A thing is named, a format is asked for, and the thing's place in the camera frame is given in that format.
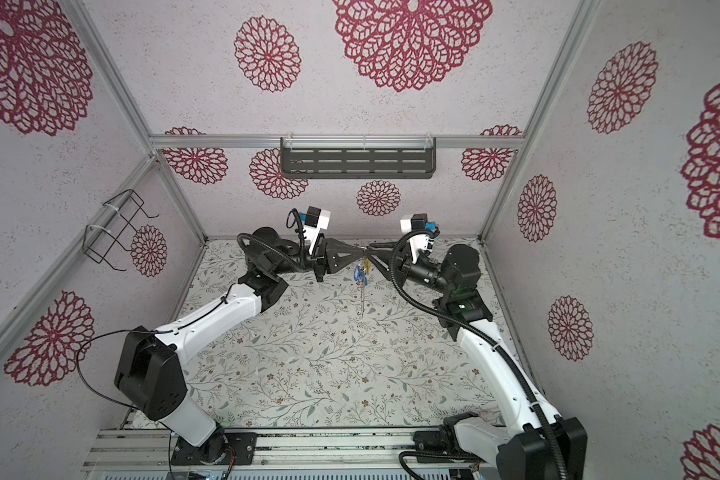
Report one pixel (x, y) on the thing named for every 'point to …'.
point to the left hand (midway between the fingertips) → (360, 255)
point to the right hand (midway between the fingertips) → (369, 247)
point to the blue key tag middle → (360, 273)
